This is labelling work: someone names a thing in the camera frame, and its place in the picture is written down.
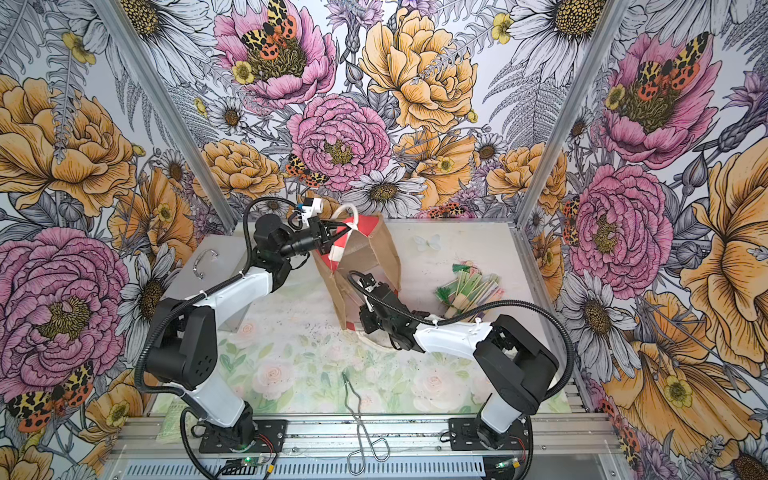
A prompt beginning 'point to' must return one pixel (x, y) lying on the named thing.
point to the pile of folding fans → (470, 291)
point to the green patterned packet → (172, 421)
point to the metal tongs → (364, 430)
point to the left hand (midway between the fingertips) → (353, 231)
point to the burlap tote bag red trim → (367, 247)
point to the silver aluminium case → (205, 262)
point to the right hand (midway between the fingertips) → (366, 313)
